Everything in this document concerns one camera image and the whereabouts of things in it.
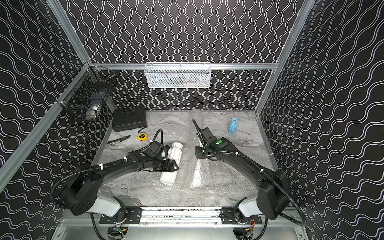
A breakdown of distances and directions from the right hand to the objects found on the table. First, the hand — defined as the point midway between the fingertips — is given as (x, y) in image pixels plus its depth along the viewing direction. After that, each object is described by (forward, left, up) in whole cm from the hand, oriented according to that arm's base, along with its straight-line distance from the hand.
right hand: (199, 151), depth 83 cm
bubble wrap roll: (+34, +2, -6) cm, 35 cm away
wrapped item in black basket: (+16, +59, +17) cm, 63 cm away
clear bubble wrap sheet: (-10, +4, -6) cm, 12 cm away
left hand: (-6, +15, -6) cm, 17 cm away
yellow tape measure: (+18, +39, -10) cm, 44 cm away
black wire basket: (+30, +70, +15) cm, 78 cm away
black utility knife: (+13, +57, -11) cm, 59 cm away
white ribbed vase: (-13, +17, -4) cm, 22 cm away
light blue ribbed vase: (+23, -23, -5) cm, 32 cm away
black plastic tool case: (+30, +51, -7) cm, 60 cm away
